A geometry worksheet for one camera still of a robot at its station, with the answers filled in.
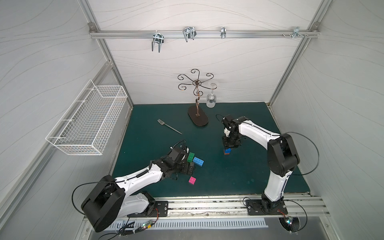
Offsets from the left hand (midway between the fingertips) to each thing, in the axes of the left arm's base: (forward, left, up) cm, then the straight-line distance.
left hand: (189, 166), depth 84 cm
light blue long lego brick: (+4, -5, -2) cm, 7 cm away
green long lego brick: (+7, 0, -2) cm, 7 cm away
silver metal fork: (+34, +21, -3) cm, 40 cm away
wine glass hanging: (+38, -13, +18) cm, 45 cm away
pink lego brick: (-7, -2, -2) cm, 7 cm away
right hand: (+13, -23, +1) cm, 26 cm away
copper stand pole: (+40, -4, +22) cm, 46 cm away
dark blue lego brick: (+11, -23, 0) cm, 26 cm away
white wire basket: (+7, +47, +28) cm, 55 cm away
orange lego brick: (+10, -23, -2) cm, 25 cm away
